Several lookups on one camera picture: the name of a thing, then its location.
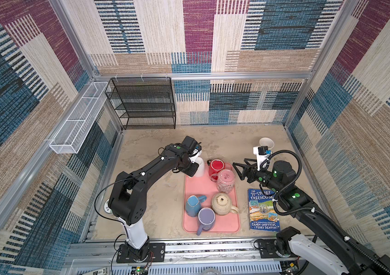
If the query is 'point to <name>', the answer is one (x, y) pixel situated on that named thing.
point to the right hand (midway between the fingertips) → (239, 164)
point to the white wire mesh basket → (72, 134)
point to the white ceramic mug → (201, 171)
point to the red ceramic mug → (215, 165)
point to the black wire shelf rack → (143, 102)
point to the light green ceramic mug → (266, 141)
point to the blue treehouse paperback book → (262, 215)
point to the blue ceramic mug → (193, 204)
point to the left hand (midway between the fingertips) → (193, 168)
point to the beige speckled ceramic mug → (222, 204)
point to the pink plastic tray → (205, 186)
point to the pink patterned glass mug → (225, 181)
